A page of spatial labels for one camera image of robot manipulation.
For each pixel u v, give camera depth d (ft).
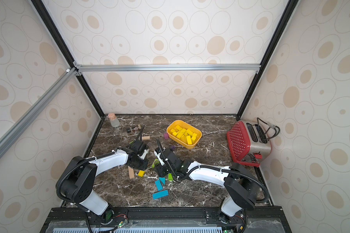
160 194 2.65
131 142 3.36
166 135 3.45
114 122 3.69
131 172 2.88
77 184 1.48
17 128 1.88
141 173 2.85
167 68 3.03
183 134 3.40
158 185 2.73
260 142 2.81
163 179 2.74
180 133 3.38
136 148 2.43
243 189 1.43
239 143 2.88
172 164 2.05
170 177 2.68
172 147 3.30
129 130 3.50
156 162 3.02
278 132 2.60
